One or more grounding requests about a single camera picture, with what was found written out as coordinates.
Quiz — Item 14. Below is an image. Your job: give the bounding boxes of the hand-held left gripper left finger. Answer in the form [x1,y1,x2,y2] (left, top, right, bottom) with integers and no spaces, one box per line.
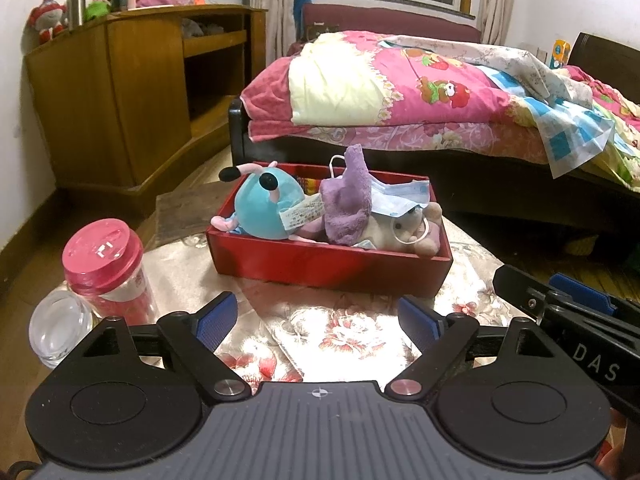
[82,291,252,403]

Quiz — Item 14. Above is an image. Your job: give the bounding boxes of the pink cartoon quilt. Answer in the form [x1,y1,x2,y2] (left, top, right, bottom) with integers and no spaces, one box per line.
[241,30,640,188]

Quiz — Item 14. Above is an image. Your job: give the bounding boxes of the pink lidded plastic jar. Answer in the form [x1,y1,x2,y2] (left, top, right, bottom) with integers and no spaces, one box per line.
[62,218,159,327]

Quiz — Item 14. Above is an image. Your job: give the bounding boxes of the steel thermos flask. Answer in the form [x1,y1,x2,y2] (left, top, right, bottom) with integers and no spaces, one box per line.
[66,0,87,31]

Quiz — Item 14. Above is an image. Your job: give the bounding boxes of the blue bag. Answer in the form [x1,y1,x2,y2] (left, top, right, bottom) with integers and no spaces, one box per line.
[295,0,315,41]

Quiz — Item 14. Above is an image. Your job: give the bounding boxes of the red and white plush doll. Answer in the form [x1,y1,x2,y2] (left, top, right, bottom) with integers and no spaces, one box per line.
[27,0,69,44]

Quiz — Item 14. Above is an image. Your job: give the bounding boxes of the red cardboard box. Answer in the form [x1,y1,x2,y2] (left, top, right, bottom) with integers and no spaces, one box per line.
[205,161,454,298]

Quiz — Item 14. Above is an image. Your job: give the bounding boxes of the beige plush toy with rings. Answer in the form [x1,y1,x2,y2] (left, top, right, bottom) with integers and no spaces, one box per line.
[357,204,444,257]

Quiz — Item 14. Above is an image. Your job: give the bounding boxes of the striped knitted sock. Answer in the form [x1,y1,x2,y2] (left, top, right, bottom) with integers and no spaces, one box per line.
[295,175,327,196]

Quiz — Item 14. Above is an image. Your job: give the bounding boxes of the light floral blanket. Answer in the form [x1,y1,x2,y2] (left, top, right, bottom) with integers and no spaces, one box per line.
[379,35,617,179]

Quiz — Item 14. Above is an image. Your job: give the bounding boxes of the blue face mask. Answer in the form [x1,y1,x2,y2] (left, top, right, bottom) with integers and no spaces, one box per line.
[329,155,432,220]

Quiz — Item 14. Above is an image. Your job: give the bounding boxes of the person's right hand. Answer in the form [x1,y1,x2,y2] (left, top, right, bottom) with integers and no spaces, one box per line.
[600,410,640,480]

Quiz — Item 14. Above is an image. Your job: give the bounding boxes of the purple fuzzy cloth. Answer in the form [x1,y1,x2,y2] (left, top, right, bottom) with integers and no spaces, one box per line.
[319,144,374,247]

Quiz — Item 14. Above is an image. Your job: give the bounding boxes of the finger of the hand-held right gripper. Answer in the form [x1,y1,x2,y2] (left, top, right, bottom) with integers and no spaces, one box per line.
[492,264,556,323]
[549,274,640,318]

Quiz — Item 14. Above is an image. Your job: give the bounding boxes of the wooden cabinet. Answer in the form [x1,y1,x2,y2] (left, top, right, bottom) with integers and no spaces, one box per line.
[25,4,269,207]

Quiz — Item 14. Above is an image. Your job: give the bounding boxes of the green plush toy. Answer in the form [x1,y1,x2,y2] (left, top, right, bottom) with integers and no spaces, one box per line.
[84,0,112,22]

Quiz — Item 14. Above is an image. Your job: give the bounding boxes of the floral tablecloth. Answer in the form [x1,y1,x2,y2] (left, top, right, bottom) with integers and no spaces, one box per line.
[30,210,532,396]

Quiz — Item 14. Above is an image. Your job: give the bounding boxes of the maroon padded headboard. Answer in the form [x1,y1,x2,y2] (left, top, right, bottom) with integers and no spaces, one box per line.
[302,3,482,44]

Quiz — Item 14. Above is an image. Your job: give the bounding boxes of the beige curtain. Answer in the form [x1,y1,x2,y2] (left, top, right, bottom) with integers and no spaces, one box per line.
[241,0,301,57]
[480,0,517,47]

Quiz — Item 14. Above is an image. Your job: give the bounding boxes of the yellow toy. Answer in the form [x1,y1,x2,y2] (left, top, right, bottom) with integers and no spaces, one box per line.
[550,38,572,69]

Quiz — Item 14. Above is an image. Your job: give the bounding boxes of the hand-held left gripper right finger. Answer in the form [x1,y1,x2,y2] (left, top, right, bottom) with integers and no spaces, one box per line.
[384,296,546,402]

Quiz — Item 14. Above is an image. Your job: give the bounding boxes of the weathered wooden board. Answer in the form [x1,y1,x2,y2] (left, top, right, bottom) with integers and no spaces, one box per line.
[154,179,242,249]

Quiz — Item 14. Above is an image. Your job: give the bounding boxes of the grey crumpled cloth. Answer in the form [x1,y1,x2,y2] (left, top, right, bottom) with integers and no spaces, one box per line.
[181,17,226,39]

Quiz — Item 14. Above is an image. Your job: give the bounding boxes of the blue and pink plush toy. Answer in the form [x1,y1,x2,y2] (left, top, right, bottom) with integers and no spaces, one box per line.
[210,161,327,242]

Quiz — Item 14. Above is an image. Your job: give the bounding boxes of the clear glass jar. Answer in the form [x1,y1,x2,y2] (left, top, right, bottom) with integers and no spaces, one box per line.
[28,291,96,369]

